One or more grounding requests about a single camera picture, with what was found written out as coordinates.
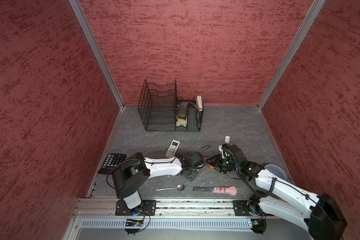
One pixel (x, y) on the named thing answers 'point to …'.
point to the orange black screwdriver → (211, 166)
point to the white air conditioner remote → (172, 149)
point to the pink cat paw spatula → (232, 190)
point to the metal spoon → (179, 187)
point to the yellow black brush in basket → (181, 119)
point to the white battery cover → (227, 139)
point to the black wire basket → (160, 109)
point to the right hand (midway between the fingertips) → (205, 165)
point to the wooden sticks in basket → (199, 103)
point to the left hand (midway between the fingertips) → (189, 175)
